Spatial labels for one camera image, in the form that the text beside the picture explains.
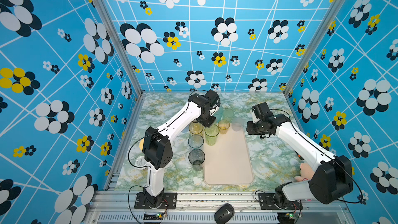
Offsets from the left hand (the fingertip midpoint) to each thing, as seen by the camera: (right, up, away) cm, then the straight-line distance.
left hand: (208, 122), depth 85 cm
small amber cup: (+10, -3, +12) cm, 16 cm away
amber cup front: (-7, -3, -5) cm, 9 cm away
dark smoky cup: (-7, -19, -2) cm, 20 cm away
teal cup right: (+7, +3, +14) cm, 15 cm away
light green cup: (+14, +4, +17) cm, 22 cm away
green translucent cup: (+1, -5, -7) cm, 9 cm away
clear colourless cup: (+19, -3, +14) cm, 24 cm away
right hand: (+24, -4, 0) cm, 24 cm away
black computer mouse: (+7, -39, -17) cm, 43 cm away
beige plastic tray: (+12, -24, +5) cm, 27 cm away
